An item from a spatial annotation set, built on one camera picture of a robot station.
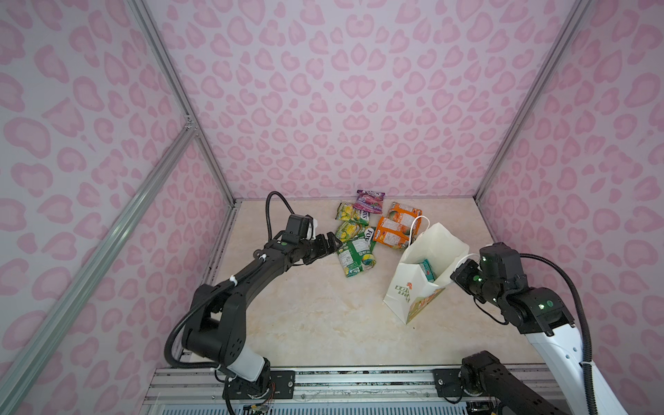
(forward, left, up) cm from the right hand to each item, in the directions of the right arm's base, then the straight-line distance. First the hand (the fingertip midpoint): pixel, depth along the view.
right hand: (450, 270), depth 71 cm
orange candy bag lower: (+27, +11, -20) cm, 35 cm away
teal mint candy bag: (+10, 0, -18) cm, 20 cm away
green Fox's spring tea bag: (+17, +25, -20) cm, 36 cm away
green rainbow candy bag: (+28, +20, -22) cm, 40 cm away
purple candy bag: (+45, +19, -20) cm, 53 cm away
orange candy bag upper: (+37, +2, -21) cm, 43 cm away
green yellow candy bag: (+38, +29, -19) cm, 51 cm away
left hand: (+13, +32, -9) cm, 36 cm away
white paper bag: (-3, +10, -9) cm, 14 cm away
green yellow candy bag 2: (+29, +28, -21) cm, 46 cm away
